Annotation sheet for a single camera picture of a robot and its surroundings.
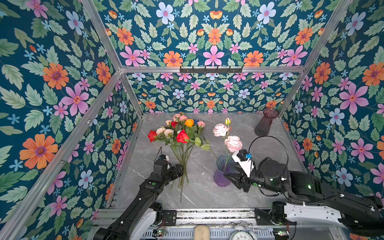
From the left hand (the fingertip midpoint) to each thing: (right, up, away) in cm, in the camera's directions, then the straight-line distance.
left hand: (180, 166), depth 84 cm
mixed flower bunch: (-12, +17, +18) cm, 28 cm away
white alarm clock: (+32, -26, -16) cm, 44 cm away
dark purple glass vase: (+55, +22, +20) cm, 63 cm away
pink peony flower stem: (+26, +15, -20) cm, 36 cm away
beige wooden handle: (+12, -25, -18) cm, 33 cm away
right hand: (+22, +5, -26) cm, 35 cm away
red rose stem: (+5, +18, -21) cm, 28 cm away
